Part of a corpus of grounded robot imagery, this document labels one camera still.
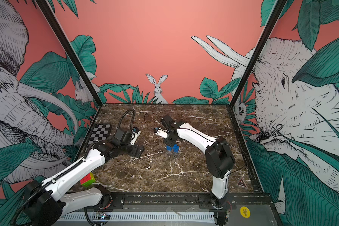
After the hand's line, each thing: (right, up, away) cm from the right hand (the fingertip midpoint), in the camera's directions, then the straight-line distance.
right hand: (168, 138), depth 88 cm
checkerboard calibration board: (-49, +3, +10) cm, 50 cm away
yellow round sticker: (+41, -36, -17) cm, 57 cm away
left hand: (-17, -3, -7) cm, 19 cm away
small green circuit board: (-32, -37, -18) cm, 52 cm away
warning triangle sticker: (+43, -25, -8) cm, 50 cm away
